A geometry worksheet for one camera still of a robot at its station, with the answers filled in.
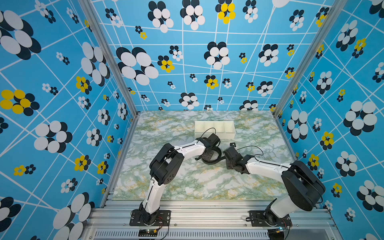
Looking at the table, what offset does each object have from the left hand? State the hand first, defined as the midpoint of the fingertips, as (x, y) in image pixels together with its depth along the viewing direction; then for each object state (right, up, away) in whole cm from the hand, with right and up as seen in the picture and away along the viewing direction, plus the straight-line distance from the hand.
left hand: (206, 154), depth 97 cm
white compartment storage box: (+15, +16, +15) cm, 26 cm away
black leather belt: (+8, -1, -6) cm, 10 cm away
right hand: (+16, -3, -4) cm, 17 cm away
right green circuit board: (+31, -33, -27) cm, 53 cm away
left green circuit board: (-30, -34, -25) cm, 52 cm away
